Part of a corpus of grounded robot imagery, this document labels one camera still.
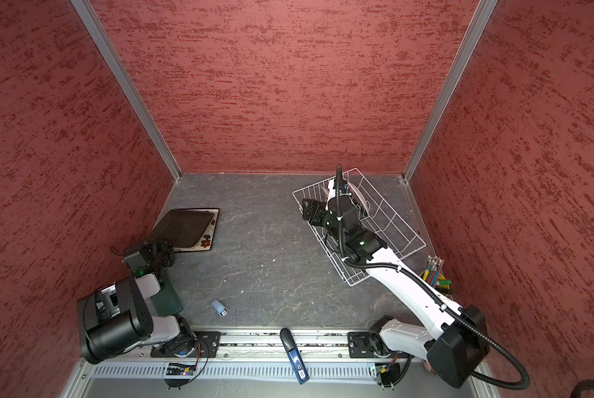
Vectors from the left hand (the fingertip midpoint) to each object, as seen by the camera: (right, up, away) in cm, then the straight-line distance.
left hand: (174, 237), depth 90 cm
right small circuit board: (+73, -37, -19) cm, 84 cm away
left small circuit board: (+10, -37, -17) cm, 42 cm away
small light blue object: (+21, -21, -12) cm, 32 cm away
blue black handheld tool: (+46, -31, -20) cm, 59 cm away
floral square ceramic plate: (+9, -3, +7) cm, 12 cm away
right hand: (+50, +12, -14) cm, 53 cm away
